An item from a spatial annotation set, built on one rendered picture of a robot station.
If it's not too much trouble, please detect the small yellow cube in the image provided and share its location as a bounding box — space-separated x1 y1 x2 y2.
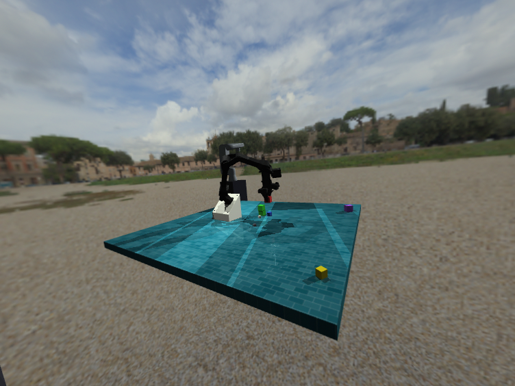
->
315 266 327 279

